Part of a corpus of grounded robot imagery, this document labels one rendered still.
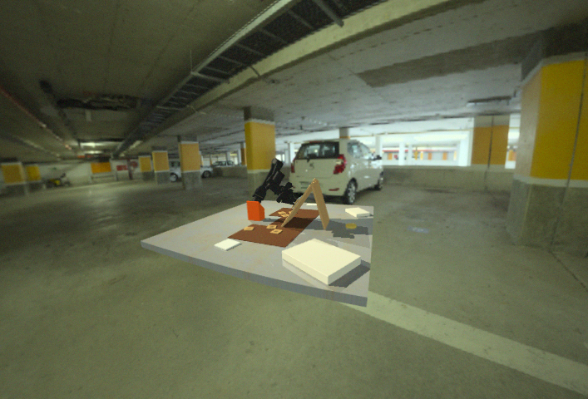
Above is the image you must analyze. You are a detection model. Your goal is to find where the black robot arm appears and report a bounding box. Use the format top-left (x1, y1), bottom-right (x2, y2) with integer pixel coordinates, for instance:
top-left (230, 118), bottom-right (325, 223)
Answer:
top-left (251, 157), bottom-right (293, 203)

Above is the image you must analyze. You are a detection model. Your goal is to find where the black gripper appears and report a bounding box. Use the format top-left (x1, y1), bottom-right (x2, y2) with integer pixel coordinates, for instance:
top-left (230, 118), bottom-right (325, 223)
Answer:
top-left (274, 185), bottom-right (296, 205)

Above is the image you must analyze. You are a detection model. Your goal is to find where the pale yellow square block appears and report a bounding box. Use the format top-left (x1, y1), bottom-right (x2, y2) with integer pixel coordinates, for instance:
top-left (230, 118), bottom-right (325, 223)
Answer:
top-left (282, 239), bottom-right (361, 285)

